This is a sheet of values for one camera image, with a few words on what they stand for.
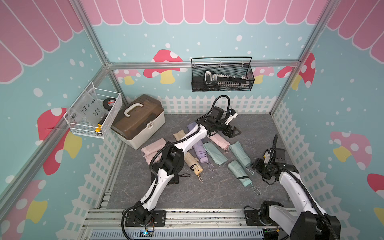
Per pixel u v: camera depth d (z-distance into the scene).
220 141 1.00
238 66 0.92
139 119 0.91
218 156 0.95
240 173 0.86
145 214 0.64
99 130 0.64
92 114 0.69
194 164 0.89
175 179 0.86
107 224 0.74
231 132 0.82
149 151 0.96
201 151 0.97
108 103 0.80
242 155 0.94
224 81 0.88
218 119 0.79
